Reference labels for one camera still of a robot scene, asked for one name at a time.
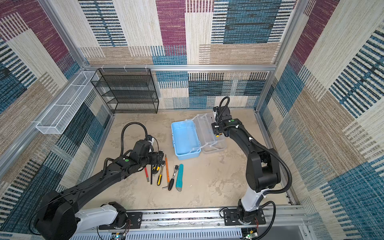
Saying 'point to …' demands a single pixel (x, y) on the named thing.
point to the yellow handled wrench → (160, 176)
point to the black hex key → (151, 175)
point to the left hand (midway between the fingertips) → (156, 151)
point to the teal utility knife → (179, 183)
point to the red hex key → (147, 174)
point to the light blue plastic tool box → (191, 137)
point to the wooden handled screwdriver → (217, 136)
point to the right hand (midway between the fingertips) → (218, 127)
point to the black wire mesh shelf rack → (127, 90)
